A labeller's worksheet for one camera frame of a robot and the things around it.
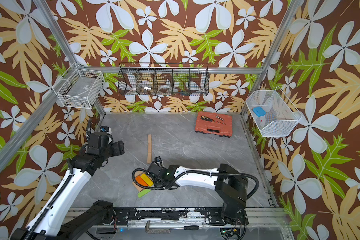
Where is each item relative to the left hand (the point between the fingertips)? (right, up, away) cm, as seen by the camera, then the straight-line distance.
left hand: (117, 143), depth 77 cm
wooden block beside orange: (+10, -26, +5) cm, 28 cm away
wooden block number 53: (+9, -19, +11) cm, 24 cm away
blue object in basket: (+80, +18, +9) cm, 82 cm away
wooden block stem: (+14, -11, +18) cm, 25 cm away
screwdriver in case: (+54, +15, +31) cm, 64 cm away
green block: (+13, -28, +5) cm, 31 cm away
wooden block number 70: (+13, -5, +23) cm, 26 cm away
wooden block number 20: (+12, +1, +27) cm, 30 cm away
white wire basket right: (+87, +16, +7) cm, 88 cm away
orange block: (+10, -23, +8) cm, 26 cm away
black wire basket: (+23, +40, +20) cm, 50 cm away
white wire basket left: (-26, +32, +9) cm, 42 cm away
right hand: (+21, -21, +5) cm, 30 cm away
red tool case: (+62, +11, +31) cm, 70 cm away
